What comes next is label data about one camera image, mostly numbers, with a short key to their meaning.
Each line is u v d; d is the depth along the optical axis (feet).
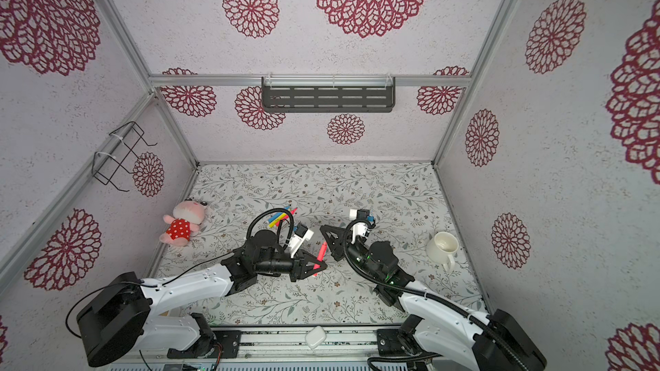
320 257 2.35
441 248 3.03
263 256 2.06
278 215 3.36
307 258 2.28
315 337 2.45
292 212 2.13
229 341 2.43
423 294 1.74
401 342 2.16
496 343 1.33
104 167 2.36
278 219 2.41
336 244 2.20
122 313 1.37
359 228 2.16
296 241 2.26
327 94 3.09
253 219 3.36
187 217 3.11
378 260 1.85
